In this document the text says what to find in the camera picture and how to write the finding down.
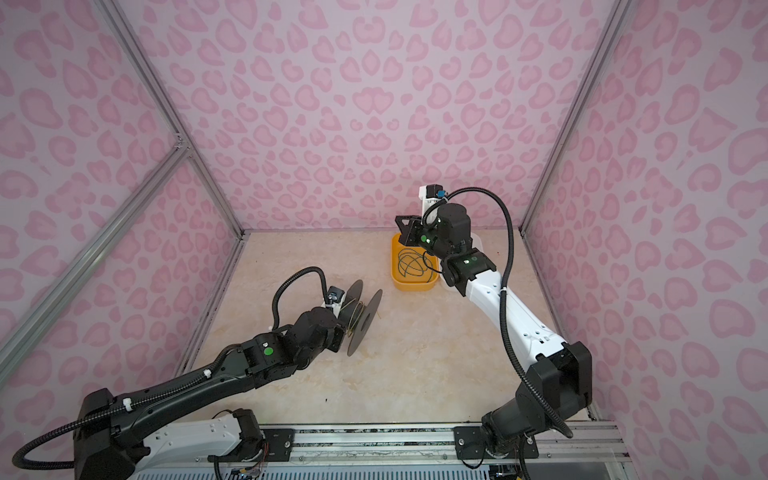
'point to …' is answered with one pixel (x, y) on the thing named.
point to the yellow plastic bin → (410, 282)
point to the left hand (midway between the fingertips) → (342, 311)
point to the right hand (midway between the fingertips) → (396, 216)
